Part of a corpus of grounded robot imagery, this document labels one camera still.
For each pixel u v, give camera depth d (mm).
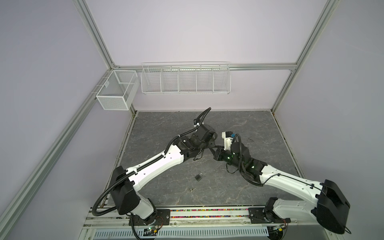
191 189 826
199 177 868
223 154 680
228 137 685
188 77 969
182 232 1577
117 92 997
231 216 753
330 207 402
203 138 552
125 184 406
